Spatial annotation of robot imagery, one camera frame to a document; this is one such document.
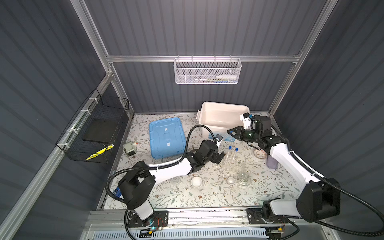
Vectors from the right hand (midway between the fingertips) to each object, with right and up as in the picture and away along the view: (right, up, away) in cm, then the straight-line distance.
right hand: (230, 132), depth 80 cm
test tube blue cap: (+1, -9, +3) cm, 9 cm away
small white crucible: (+2, -28, +5) cm, 29 cm away
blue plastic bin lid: (-39, -5, +25) cm, 47 cm away
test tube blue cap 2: (+4, -10, +2) cm, 11 cm away
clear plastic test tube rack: (+6, -19, +13) cm, 24 cm away
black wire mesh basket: (-71, +14, -1) cm, 72 cm away
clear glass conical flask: (+8, -25, 0) cm, 27 cm away
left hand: (-7, -8, +4) cm, 11 cm away
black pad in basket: (-66, +1, -6) cm, 66 cm away
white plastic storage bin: (0, +10, +32) cm, 34 cm away
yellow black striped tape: (-63, -9, -9) cm, 64 cm away
